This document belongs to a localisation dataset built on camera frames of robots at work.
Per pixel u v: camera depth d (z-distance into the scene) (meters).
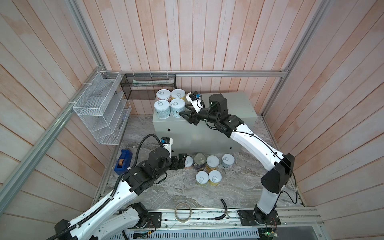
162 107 0.70
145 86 1.06
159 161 0.50
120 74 0.86
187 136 0.70
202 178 0.82
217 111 0.57
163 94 0.75
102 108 0.72
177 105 0.70
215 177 0.82
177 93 0.75
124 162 0.87
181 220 0.76
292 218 0.76
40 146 0.51
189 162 0.88
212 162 0.86
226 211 0.76
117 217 0.56
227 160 0.90
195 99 0.59
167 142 0.61
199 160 0.84
